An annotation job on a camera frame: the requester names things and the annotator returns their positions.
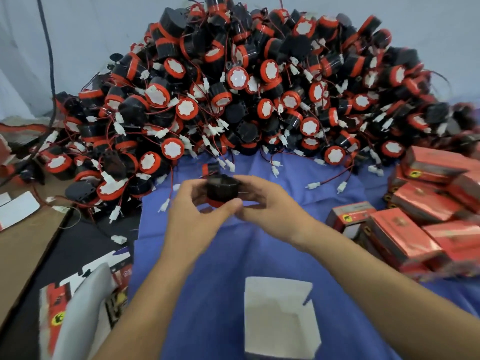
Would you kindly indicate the person's left forearm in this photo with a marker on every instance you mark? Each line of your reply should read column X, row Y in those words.
column 142, row 318

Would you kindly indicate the person's right forearm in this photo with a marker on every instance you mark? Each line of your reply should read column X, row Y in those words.
column 397, row 296

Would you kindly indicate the person's left hand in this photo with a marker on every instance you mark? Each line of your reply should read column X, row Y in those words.
column 195, row 228

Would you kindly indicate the buzzer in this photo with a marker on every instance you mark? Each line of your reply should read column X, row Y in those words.
column 223, row 187

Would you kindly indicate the person's right hand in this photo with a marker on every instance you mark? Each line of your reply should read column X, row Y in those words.
column 277, row 210

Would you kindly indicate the pile of black red buzzers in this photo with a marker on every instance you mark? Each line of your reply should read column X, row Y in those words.
column 247, row 93

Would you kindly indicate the brown cardboard piece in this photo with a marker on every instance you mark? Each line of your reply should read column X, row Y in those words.
column 19, row 258

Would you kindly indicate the blue table cloth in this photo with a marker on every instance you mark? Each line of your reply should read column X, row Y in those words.
column 217, row 303

